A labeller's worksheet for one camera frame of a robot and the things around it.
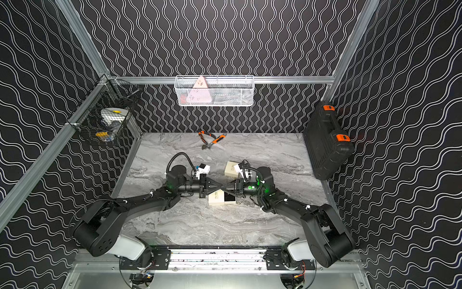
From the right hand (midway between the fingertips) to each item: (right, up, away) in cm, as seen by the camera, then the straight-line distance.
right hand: (222, 188), depth 76 cm
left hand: (0, +2, -2) cm, 3 cm away
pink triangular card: (-12, +45, +13) cm, 49 cm away
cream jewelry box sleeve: (+3, +6, +24) cm, 25 cm away
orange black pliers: (-16, +29, +44) cm, 55 cm away
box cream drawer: (+3, -8, +14) cm, 16 cm away
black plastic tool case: (+50, +17, +9) cm, 54 cm away
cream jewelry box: (-4, -7, +13) cm, 16 cm away
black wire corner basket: (-52, +33, +3) cm, 62 cm away
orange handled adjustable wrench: (-11, +20, +37) cm, 44 cm away
